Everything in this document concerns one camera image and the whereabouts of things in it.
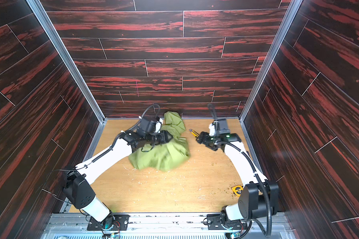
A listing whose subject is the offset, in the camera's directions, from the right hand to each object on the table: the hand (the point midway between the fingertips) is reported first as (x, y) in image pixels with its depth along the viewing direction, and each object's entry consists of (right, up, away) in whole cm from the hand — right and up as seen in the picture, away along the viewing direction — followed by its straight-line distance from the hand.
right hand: (204, 140), depth 84 cm
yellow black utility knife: (-3, +4, +25) cm, 26 cm away
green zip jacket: (-24, -10, +2) cm, 26 cm away
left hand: (-18, +2, -4) cm, 19 cm away
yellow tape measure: (+19, -28, -2) cm, 34 cm away
